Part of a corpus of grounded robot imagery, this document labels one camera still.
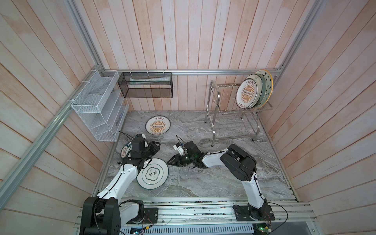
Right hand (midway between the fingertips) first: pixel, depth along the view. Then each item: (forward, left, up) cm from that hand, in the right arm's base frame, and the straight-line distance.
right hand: (168, 164), depth 88 cm
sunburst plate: (+32, -46, +29) cm, 63 cm away
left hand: (+7, +5, +9) cm, 12 cm away
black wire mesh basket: (+51, +19, +22) cm, 59 cm away
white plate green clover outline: (-6, +8, -4) cm, 11 cm away
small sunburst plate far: (+33, +12, -2) cm, 35 cm away
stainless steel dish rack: (+37, -43, -2) cm, 57 cm away
